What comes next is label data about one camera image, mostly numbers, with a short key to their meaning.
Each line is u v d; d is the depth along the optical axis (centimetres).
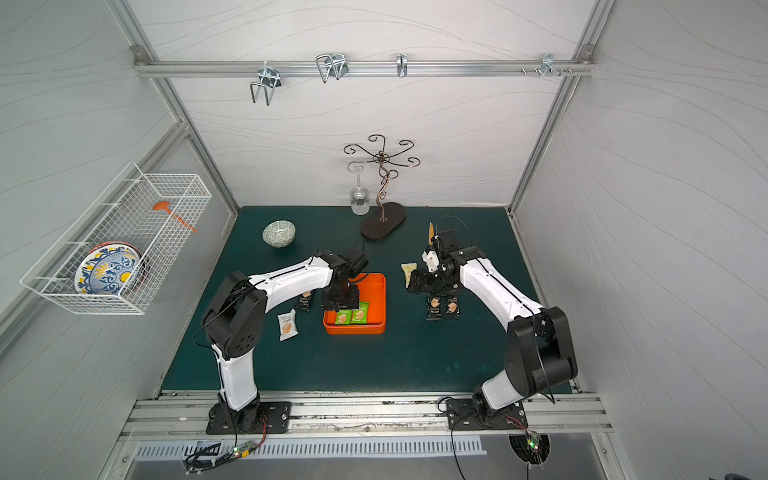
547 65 76
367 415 75
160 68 78
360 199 96
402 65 79
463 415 73
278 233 111
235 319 49
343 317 90
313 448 70
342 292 78
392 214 115
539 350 44
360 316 90
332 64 77
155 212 77
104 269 61
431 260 82
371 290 95
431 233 114
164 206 78
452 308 92
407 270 101
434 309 92
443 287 74
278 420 73
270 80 78
